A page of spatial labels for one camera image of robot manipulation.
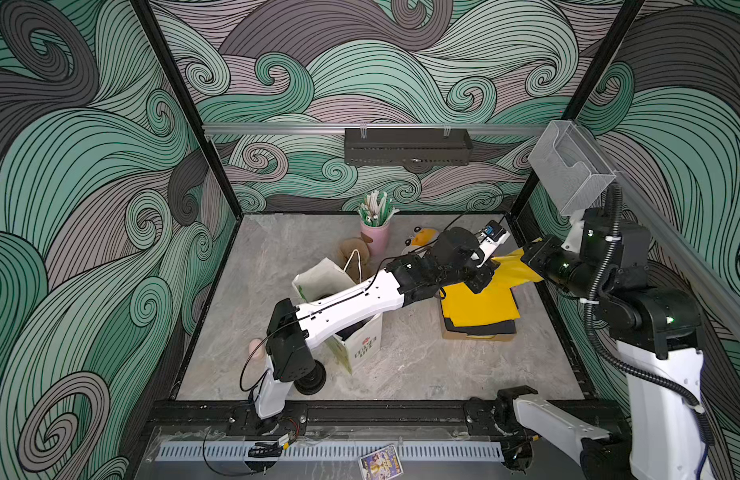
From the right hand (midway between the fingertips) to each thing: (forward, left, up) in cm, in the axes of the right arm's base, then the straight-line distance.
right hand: (526, 245), depth 58 cm
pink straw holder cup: (+30, +28, -32) cm, 52 cm away
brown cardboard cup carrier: (+24, +37, -36) cm, 57 cm away
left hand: (+2, +2, -8) cm, 8 cm away
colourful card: (-34, +28, -37) cm, 58 cm away
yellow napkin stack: (+5, +3, -36) cm, 37 cm away
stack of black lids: (-17, +46, -38) cm, 62 cm away
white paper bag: (+4, +43, -20) cm, 48 cm away
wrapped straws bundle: (+36, +29, -25) cm, 52 cm away
